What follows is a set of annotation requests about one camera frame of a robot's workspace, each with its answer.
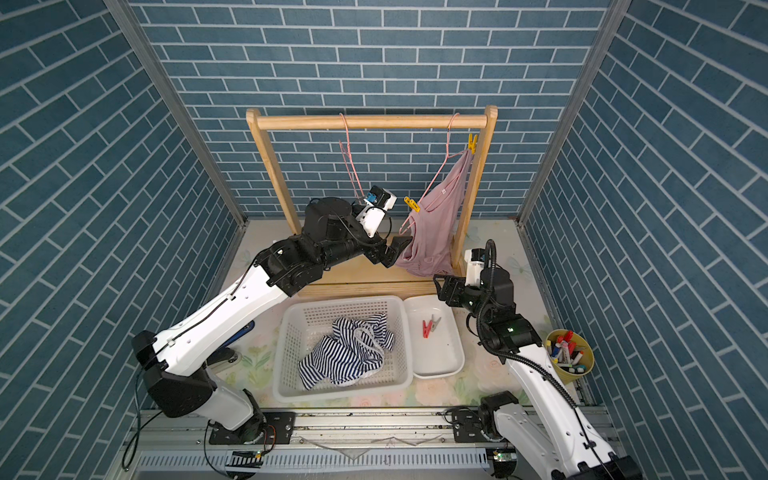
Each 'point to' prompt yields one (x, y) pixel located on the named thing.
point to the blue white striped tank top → (352, 350)
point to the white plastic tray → (442, 355)
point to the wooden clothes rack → (372, 279)
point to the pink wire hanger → (348, 160)
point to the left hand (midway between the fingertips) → (406, 228)
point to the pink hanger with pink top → (450, 159)
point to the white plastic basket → (305, 322)
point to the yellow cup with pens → (571, 355)
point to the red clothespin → (426, 328)
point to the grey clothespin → (434, 323)
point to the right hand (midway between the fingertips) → (447, 278)
